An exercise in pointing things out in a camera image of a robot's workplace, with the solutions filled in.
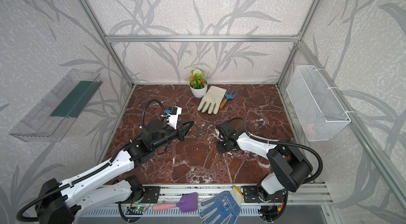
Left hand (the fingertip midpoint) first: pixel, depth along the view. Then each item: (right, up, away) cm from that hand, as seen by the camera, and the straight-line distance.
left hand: (195, 119), depth 71 cm
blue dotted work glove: (+15, -39, 0) cm, 41 cm away
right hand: (+12, -16, +19) cm, 27 cm away
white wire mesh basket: (+50, +3, -9) cm, 51 cm away
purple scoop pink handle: (-3, -38, 0) cm, 39 cm away
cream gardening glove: (+9, +11, +42) cm, 44 cm away
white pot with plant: (-2, +19, +30) cm, 36 cm away
